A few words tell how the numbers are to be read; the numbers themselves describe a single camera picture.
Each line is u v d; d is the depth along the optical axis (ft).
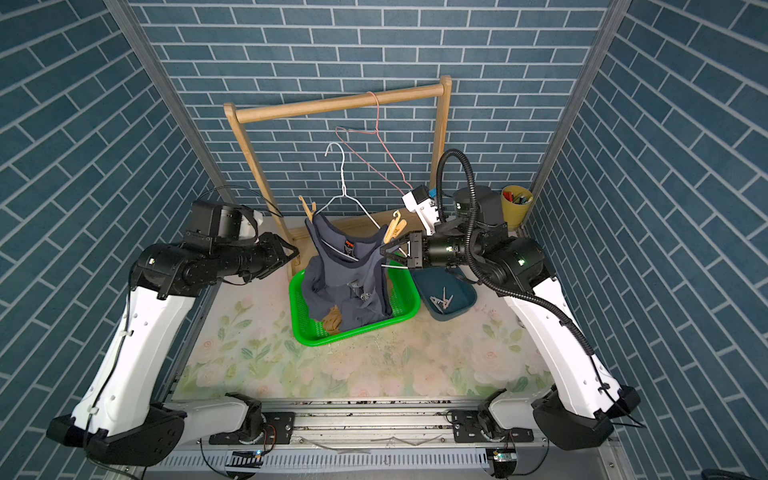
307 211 2.41
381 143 3.24
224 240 1.55
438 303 3.15
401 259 1.72
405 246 1.77
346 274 2.26
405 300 3.14
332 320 2.91
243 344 2.91
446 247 1.56
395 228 1.72
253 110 2.14
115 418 1.17
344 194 2.02
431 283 3.27
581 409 1.20
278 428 2.42
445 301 3.15
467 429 2.42
